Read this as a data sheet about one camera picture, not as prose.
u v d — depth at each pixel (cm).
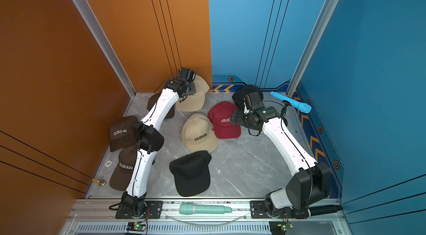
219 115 98
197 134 89
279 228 70
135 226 71
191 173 81
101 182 80
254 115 56
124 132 94
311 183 39
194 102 98
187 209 71
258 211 72
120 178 82
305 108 81
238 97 110
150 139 61
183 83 71
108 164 87
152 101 111
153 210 73
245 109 72
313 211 71
